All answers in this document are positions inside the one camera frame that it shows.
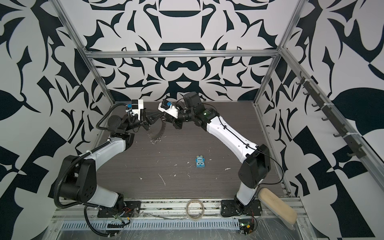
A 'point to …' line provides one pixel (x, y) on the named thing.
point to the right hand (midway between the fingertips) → (162, 117)
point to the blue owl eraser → (200, 161)
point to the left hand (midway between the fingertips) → (164, 109)
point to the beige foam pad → (282, 210)
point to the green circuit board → (246, 226)
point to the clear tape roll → (203, 211)
